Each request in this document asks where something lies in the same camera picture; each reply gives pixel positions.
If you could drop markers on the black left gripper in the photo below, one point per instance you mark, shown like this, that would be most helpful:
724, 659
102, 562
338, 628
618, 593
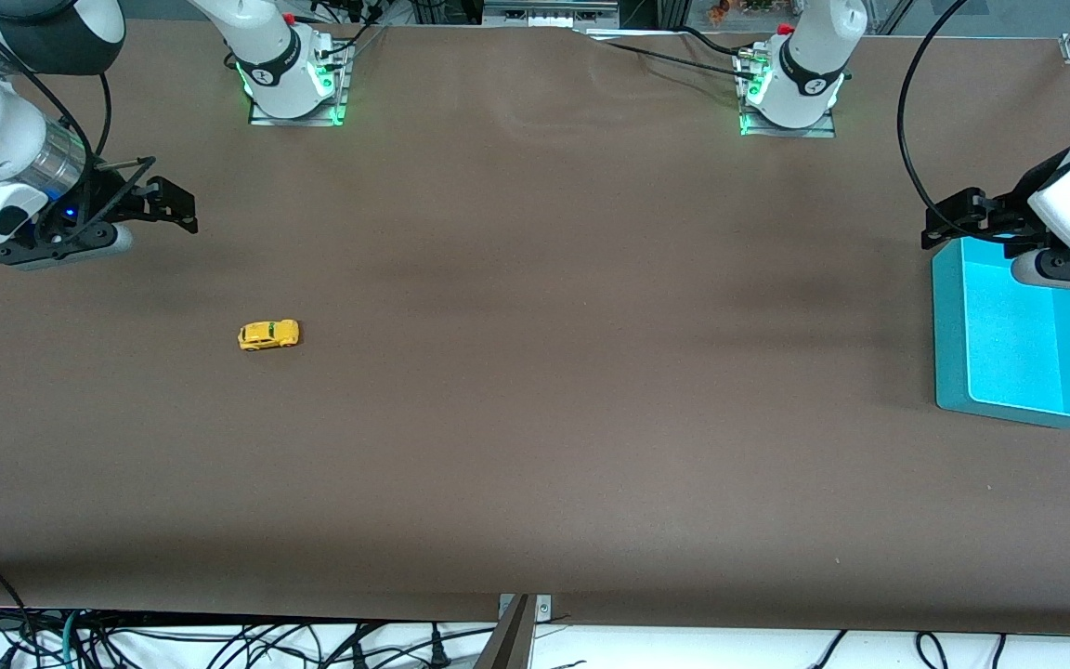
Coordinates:
1011, 210

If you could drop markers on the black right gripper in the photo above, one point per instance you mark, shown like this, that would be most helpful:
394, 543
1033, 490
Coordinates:
114, 199

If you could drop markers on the yellow beetle toy car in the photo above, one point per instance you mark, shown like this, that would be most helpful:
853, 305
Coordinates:
267, 334

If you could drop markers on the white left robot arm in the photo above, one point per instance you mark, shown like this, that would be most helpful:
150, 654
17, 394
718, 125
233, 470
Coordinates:
814, 56

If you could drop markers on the turquoise plastic bin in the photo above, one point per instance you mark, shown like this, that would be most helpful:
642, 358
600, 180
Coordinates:
1018, 353

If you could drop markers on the grey metal box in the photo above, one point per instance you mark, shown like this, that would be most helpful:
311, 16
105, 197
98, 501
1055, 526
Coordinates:
549, 11

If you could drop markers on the black power plug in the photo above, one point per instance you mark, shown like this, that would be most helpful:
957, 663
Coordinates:
437, 655

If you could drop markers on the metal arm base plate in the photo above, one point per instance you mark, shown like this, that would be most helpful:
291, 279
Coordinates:
298, 118
786, 131

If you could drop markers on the small metal table bracket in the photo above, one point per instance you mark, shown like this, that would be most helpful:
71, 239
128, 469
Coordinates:
542, 608

